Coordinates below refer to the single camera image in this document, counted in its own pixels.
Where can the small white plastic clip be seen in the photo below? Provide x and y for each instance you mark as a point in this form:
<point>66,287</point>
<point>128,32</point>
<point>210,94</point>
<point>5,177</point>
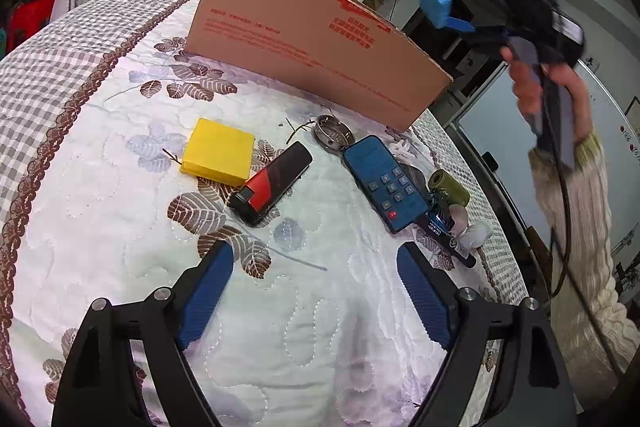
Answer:
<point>400,148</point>

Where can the olive green roll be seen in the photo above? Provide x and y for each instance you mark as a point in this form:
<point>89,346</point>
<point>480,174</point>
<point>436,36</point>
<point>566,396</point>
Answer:
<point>450,189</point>

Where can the light blue sponge block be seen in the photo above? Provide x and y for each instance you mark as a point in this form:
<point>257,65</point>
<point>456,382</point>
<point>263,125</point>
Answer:
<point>435,2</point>

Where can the brown cardboard box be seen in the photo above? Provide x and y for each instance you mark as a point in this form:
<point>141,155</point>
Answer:
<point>300,32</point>

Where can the whiteboard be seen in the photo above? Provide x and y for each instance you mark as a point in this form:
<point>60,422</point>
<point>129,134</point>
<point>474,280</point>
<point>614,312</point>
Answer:
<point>515,157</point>

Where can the red plastic stool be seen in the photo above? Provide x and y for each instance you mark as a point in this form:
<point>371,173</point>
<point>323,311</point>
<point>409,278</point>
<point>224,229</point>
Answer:
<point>30,22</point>

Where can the checkered floral quilted blanket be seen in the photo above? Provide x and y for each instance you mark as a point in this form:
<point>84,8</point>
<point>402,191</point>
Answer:
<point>325,332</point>

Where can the blue remote control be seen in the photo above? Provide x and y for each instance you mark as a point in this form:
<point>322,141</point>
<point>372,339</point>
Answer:
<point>385,182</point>

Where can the black marker pen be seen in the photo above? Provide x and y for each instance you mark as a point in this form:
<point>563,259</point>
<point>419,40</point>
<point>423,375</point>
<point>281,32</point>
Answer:
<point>445,232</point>

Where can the white crumpled tissue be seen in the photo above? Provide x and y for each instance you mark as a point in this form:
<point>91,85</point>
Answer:
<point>476,234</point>

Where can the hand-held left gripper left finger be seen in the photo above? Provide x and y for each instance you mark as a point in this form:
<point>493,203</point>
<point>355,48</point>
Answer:
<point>210,297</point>

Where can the red black handheld device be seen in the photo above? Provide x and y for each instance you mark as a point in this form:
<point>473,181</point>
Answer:
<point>265,192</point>

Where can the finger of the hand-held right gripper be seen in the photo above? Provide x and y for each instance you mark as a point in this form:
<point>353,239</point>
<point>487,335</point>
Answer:
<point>462,25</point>

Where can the yellow box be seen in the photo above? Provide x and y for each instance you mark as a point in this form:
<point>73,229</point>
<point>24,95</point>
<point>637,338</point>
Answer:
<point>217,149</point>

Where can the person's right hand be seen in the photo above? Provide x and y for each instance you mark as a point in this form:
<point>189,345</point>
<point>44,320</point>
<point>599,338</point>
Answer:
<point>525,92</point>

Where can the person's right forearm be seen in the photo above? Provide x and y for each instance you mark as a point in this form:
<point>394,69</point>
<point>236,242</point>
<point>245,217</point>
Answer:
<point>590,232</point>

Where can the round metal ashtray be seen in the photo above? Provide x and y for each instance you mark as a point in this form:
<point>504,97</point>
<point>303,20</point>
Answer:
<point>332,134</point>

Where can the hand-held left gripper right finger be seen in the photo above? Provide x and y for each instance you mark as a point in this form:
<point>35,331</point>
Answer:
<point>425,297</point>

